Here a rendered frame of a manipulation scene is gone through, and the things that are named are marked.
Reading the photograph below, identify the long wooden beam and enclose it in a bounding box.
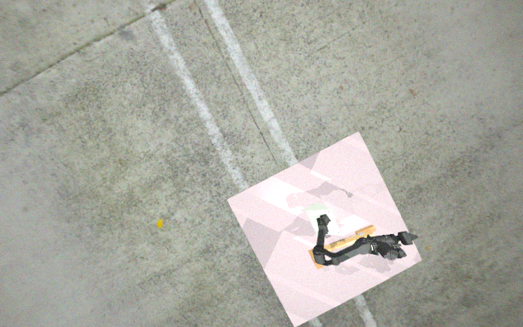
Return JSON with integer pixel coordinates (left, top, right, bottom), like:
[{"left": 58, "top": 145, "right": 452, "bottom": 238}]
[{"left": 324, "top": 230, "right": 375, "bottom": 252}]

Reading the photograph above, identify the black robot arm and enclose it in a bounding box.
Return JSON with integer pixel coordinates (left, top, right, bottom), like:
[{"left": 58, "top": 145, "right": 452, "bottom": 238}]
[{"left": 312, "top": 214, "right": 407, "bottom": 266}]

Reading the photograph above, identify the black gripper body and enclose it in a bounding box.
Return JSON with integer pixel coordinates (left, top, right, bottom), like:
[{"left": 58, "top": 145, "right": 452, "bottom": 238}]
[{"left": 382, "top": 232, "right": 413, "bottom": 246}]

